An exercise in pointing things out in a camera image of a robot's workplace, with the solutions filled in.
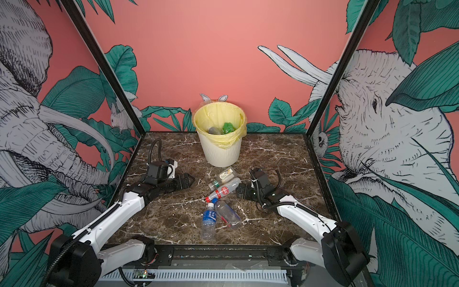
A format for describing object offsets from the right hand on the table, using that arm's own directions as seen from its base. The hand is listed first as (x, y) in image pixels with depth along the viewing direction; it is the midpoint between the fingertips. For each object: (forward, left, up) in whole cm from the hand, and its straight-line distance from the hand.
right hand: (240, 189), depth 83 cm
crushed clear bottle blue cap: (-8, +6, -10) cm, 15 cm away
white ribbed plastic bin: (+19, +10, 0) cm, 21 cm away
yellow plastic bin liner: (+42, +14, +12) cm, 46 cm away
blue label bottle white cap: (-12, +15, -10) cm, 22 cm away
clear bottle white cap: (+36, +15, +4) cm, 39 cm away
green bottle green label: (+37, +7, +5) cm, 38 cm away
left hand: (+3, +25, +4) cm, 25 cm away
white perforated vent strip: (-33, +15, -10) cm, 37 cm away
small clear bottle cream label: (+10, +8, -4) cm, 13 cm away
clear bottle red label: (+2, +8, -5) cm, 10 cm away
